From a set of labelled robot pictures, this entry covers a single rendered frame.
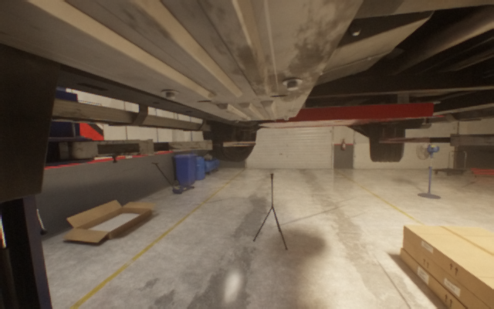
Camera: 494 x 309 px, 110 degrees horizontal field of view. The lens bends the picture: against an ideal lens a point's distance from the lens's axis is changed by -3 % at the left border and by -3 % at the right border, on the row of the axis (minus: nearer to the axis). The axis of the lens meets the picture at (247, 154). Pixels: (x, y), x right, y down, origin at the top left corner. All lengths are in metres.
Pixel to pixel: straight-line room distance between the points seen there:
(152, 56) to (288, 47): 0.12
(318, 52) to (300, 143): 9.22
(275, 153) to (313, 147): 1.84
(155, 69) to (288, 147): 9.22
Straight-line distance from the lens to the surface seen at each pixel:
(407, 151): 10.94
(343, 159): 9.77
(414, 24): 0.59
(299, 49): 0.19
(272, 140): 9.37
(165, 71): 0.21
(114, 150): 1.22
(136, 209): 4.69
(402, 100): 0.92
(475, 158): 12.52
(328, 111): 0.81
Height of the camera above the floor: 1.53
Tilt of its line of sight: 5 degrees down
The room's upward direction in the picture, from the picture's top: 2 degrees counter-clockwise
